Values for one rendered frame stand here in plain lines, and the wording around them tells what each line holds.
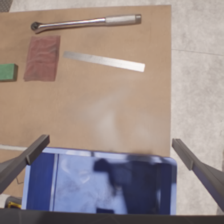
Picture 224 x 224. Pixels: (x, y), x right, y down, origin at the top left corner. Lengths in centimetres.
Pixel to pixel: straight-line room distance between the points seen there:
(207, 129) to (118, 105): 71
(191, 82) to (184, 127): 31
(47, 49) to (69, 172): 51
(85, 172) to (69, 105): 29
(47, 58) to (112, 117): 36
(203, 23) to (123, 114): 101
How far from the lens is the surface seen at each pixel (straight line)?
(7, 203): 100
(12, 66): 79
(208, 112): 117
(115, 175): 44
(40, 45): 77
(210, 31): 139
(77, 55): 70
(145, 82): 62
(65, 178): 48
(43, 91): 70
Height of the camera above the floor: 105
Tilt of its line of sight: 79 degrees down
